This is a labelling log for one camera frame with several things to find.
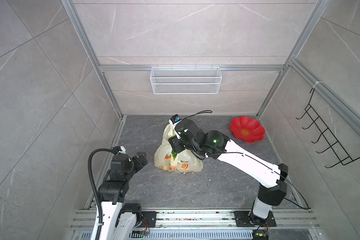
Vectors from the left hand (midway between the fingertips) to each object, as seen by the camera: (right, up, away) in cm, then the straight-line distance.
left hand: (139, 154), depth 73 cm
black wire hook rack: (+86, +2, -15) cm, 88 cm away
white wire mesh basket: (+11, +46, +27) cm, 54 cm away
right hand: (+18, +9, -5) cm, 21 cm away
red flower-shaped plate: (+72, +12, +37) cm, 82 cm away
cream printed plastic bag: (+23, -4, +1) cm, 23 cm away
